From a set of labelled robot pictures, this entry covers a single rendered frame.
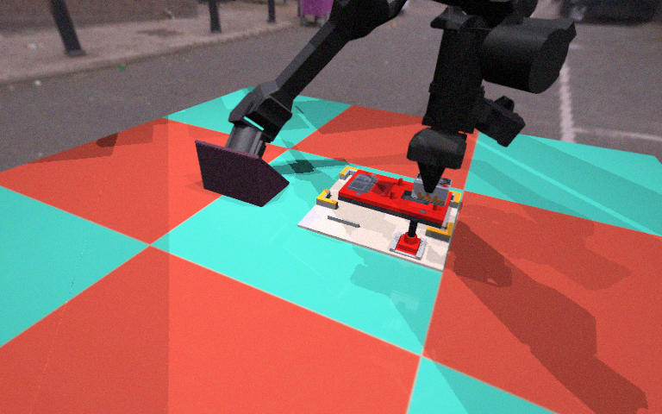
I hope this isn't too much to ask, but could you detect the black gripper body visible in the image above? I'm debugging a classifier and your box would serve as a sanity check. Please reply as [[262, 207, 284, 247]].
[[406, 72, 483, 170]]

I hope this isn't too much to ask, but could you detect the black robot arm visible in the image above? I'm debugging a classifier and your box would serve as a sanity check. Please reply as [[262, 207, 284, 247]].
[[224, 0, 577, 158]]

